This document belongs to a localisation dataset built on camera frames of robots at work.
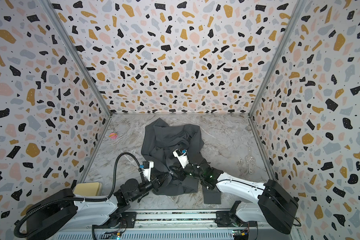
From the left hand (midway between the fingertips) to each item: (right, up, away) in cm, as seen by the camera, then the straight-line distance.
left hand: (169, 173), depth 74 cm
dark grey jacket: (-10, +14, +27) cm, 32 cm away
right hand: (-1, +4, 0) cm, 4 cm away
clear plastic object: (+49, +2, +23) cm, 54 cm away
